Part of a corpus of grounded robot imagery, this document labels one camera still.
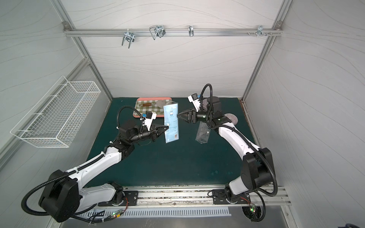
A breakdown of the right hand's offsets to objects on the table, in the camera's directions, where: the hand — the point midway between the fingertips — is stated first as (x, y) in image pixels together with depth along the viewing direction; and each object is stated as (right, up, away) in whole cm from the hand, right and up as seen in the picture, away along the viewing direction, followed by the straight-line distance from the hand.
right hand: (180, 114), depth 75 cm
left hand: (-6, -7, -3) cm, 10 cm away
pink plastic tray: (-22, +13, +44) cm, 51 cm away
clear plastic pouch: (+16, -14, +25) cm, 33 cm away
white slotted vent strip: (-6, -49, -5) cm, 50 cm away
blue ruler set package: (-4, -2, -3) cm, 6 cm away
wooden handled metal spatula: (-18, +8, +40) cm, 45 cm away
